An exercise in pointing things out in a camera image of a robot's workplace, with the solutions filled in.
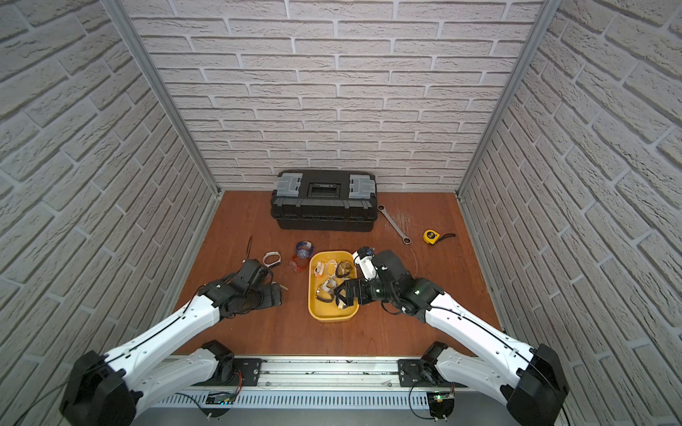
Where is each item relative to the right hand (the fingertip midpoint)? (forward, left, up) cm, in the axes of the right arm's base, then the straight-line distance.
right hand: (349, 289), depth 74 cm
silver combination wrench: (+43, -17, -14) cm, 48 cm away
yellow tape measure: (+26, -34, -14) cm, 45 cm away
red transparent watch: (+17, +18, -13) cm, 28 cm away
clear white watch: (+7, +6, -11) cm, 15 cm away
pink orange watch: (+14, +10, -12) cm, 21 cm away
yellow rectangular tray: (-1, +7, -14) cm, 15 cm away
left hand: (+4, +24, -9) cm, 26 cm away
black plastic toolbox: (+34, +8, +2) cm, 35 cm away
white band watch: (+21, +28, -14) cm, 38 cm away
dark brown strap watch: (+3, +9, -13) cm, 16 cm away
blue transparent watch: (+24, +16, -14) cm, 32 cm away
